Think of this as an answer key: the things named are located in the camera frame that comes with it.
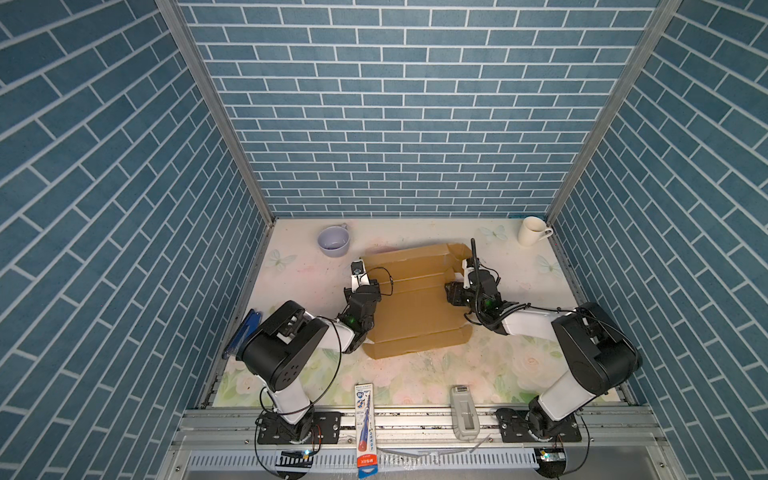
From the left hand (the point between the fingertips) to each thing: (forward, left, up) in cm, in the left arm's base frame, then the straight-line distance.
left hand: (372, 273), depth 92 cm
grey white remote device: (-37, -25, -8) cm, 46 cm away
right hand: (-1, -26, -5) cm, 27 cm away
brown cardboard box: (-5, -14, -15) cm, 21 cm away
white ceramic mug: (+19, -57, 0) cm, 60 cm away
